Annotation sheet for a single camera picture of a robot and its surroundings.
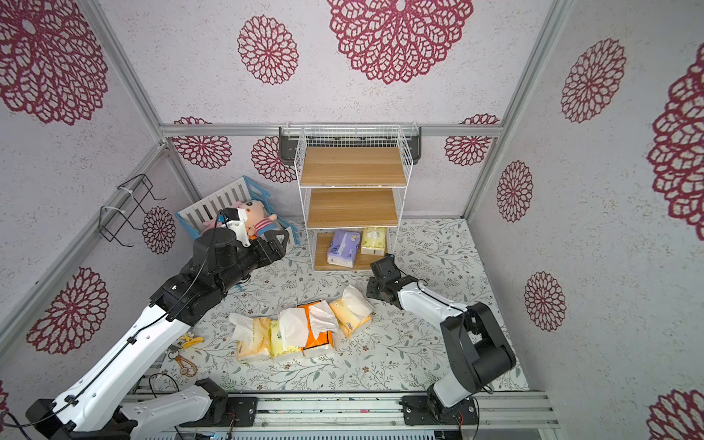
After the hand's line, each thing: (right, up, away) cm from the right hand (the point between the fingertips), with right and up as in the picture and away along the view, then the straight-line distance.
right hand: (380, 290), depth 93 cm
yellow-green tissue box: (-29, -11, -11) cm, 33 cm away
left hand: (-28, +17, -25) cm, 41 cm away
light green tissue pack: (-1, +17, +13) cm, 21 cm away
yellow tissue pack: (-39, -12, -11) cm, 43 cm away
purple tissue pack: (-13, +14, +9) cm, 21 cm away
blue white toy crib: (-63, +28, +8) cm, 69 cm away
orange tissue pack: (-19, -8, -14) cm, 25 cm away
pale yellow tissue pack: (-9, -6, -5) cm, 12 cm away
